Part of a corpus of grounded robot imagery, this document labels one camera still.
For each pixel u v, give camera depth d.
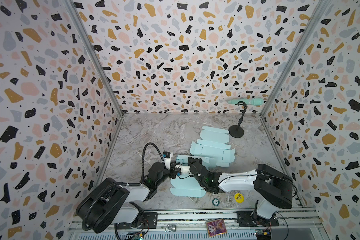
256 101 0.83
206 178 0.65
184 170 0.74
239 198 0.81
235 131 1.12
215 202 0.80
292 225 0.74
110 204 0.43
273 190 0.46
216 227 0.70
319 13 0.73
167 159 0.76
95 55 0.86
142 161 0.65
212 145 1.04
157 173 0.67
